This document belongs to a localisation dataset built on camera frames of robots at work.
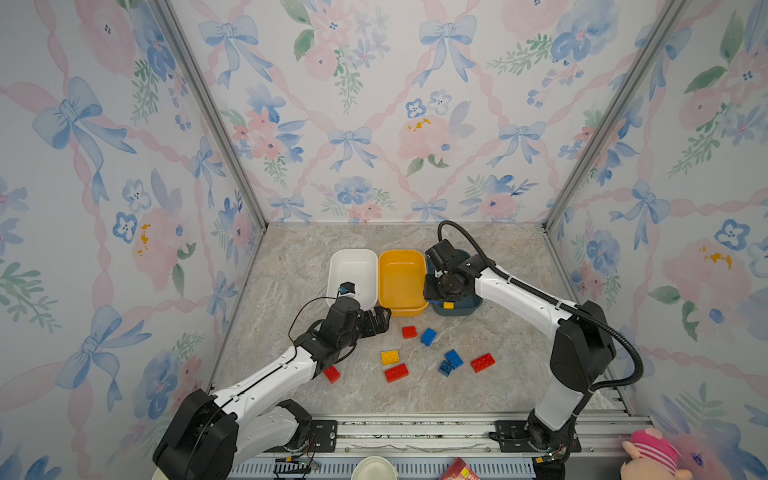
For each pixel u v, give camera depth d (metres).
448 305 0.94
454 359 0.85
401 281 1.06
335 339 0.63
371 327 0.72
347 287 0.75
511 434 0.74
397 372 0.84
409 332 0.93
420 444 0.73
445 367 0.84
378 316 0.75
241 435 0.42
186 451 0.41
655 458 0.66
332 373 0.83
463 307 0.94
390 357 0.87
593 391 0.52
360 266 1.05
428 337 0.89
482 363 0.85
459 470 0.67
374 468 0.73
